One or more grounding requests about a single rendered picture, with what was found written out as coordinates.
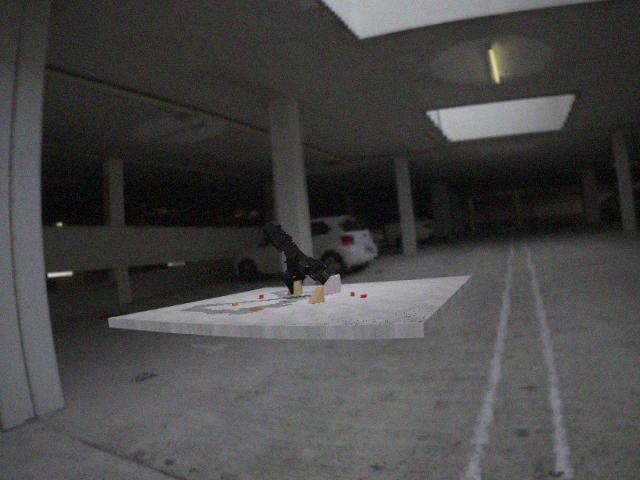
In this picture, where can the tan triangular block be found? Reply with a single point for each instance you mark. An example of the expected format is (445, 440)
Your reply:
(297, 286)
(317, 296)

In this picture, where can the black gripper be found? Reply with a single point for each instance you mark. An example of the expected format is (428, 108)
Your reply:
(287, 277)

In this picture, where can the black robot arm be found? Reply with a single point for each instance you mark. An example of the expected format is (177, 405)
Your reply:
(282, 240)

